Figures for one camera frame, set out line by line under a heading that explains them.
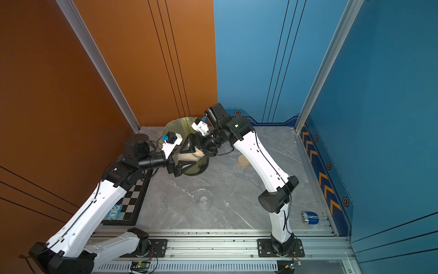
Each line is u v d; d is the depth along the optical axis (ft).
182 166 1.89
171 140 1.79
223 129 1.58
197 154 1.96
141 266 2.35
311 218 2.59
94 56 2.73
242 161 3.29
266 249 2.38
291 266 2.28
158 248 2.42
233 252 2.38
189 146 1.90
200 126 2.07
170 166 1.91
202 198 2.86
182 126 2.93
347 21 2.38
